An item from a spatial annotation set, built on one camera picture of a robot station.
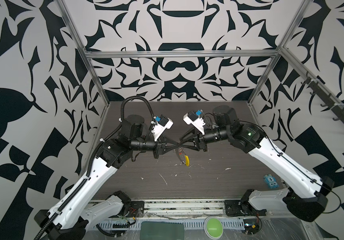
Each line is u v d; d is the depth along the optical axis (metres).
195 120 0.52
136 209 0.74
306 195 0.40
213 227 0.69
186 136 0.58
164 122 0.52
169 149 0.57
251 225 0.71
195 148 0.54
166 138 0.56
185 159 0.60
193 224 0.71
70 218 0.37
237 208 0.74
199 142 0.51
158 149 0.51
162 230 0.68
